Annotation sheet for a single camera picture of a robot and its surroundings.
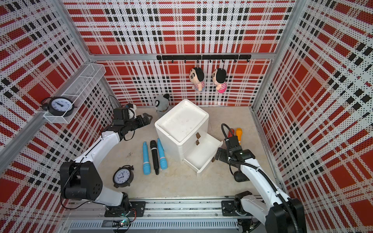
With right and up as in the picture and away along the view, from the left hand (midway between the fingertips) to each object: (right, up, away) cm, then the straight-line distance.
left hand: (149, 118), depth 88 cm
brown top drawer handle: (+30, -10, -8) cm, 32 cm away
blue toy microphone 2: (+8, -26, +2) cm, 27 cm away
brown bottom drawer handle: (+39, -25, -1) cm, 47 cm away
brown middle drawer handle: (+30, -14, -2) cm, 33 cm away
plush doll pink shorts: (+48, +22, +11) cm, 54 cm away
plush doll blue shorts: (+33, +20, +10) cm, 40 cm away
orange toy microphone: (+59, -10, +14) cm, 62 cm away
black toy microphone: (+2, -21, +5) cm, 22 cm away
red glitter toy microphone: (+53, -11, +15) cm, 57 cm away
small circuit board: (-7, -52, -18) cm, 55 cm away
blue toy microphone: (-1, -30, -2) cm, 31 cm away
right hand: (+46, -22, -5) cm, 52 cm away
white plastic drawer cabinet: (+22, -7, -11) cm, 26 cm away
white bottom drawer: (+34, -23, +5) cm, 42 cm away
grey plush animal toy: (+5, +11, +10) cm, 16 cm away
